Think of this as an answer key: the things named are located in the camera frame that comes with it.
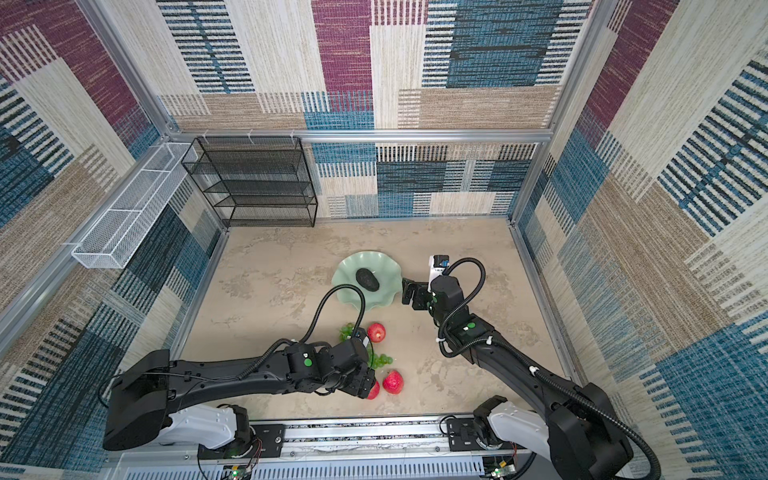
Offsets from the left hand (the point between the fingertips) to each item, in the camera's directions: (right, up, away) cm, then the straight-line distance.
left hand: (367, 377), depth 77 cm
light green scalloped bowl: (+4, +26, +25) cm, 36 cm away
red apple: (+2, +9, +9) cm, 13 cm away
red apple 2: (+7, -2, 0) cm, 7 cm away
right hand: (+14, +23, +6) cm, 27 cm away
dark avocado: (-2, +23, +21) cm, 31 cm away
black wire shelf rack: (-43, +57, +33) cm, 78 cm away
